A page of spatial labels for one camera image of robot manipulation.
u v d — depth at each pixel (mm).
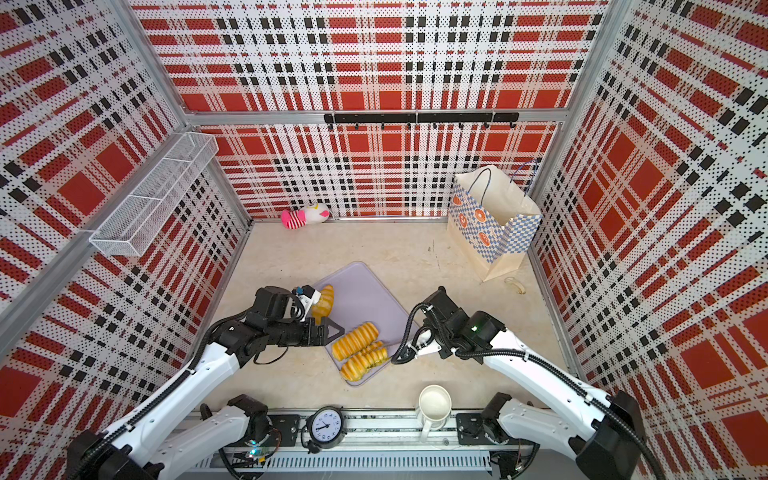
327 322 687
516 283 1009
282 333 641
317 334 673
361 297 996
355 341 857
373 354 820
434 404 765
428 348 649
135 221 931
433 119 893
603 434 379
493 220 850
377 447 718
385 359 824
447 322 565
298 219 1150
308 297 721
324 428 718
